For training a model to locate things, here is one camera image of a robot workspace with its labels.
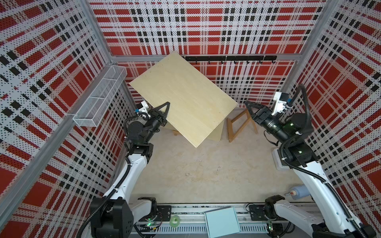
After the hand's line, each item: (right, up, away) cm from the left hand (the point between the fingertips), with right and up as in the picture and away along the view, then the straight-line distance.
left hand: (173, 102), depth 66 cm
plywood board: (+19, -14, -3) cm, 24 cm away
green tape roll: (0, -58, +6) cm, 58 cm away
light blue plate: (+22, -55, +2) cm, 60 cm away
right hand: (+31, -2, -7) cm, 32 cm away
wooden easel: (+34, -18, +32) cm, 50 cm away
